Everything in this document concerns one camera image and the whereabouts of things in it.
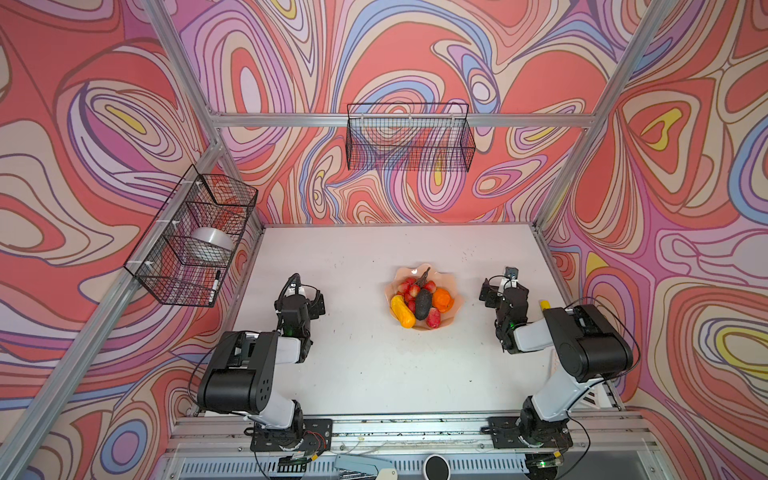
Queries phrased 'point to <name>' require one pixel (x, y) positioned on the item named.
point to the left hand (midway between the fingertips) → (305, 291)
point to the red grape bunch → (408, 289)
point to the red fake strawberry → (433, 318)
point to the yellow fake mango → (401, 312)
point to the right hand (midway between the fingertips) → (501, 285)
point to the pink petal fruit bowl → (441, 280)
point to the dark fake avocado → (423, 301)
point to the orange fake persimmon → (442, 300)
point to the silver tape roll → (214, 235)
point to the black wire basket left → (187, 251)
